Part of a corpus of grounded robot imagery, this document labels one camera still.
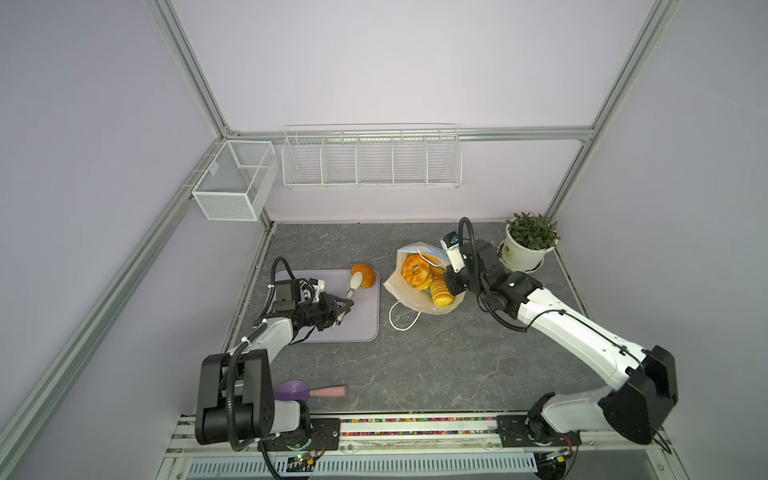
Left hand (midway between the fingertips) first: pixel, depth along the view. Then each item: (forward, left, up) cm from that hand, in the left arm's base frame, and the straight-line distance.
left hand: (353, 308), depth 85 cm
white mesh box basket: (+42, +38, +14) cm, 58 cm away
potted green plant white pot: (+17, -55, +5) cm, 58 cm away
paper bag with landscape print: (+6, -16, -4) cm, 18 cm away
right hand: (+4, -28, +11) cm, 30 cm away
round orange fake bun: (+16, -4, -6) cm, 17 cm away
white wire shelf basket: (+46, -8, +19) cm, 50 cm away
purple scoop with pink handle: (-20, +15, -6) cm, 26 cm away
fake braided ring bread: (+13, -20, -2) cm, 24 cm away
